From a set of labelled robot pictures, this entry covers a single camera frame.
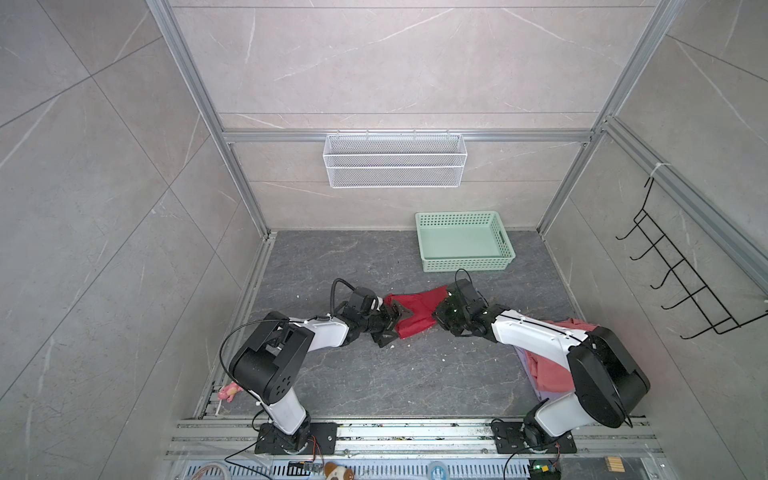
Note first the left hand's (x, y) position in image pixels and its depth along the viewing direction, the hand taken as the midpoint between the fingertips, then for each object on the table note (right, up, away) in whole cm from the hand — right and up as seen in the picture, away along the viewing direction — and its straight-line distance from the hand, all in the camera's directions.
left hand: (409, 317), depth 88 cm
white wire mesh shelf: (-4, +51, +13) cm, 53 cm away
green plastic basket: (+23, +24, +29) cm, 44 cm away
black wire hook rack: (+62, +10, -25) cm, 67 cm away
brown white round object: (-18, -31, -21) cm, 42 cm away
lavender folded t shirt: (+36, -20, -8) cm, 42 cm away
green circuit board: (+31, -33, -18) cm, 49 cm away
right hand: (+6, +1, +2) cm, 7 cm away
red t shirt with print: (+5, +3, +5) cm, 7 cm away
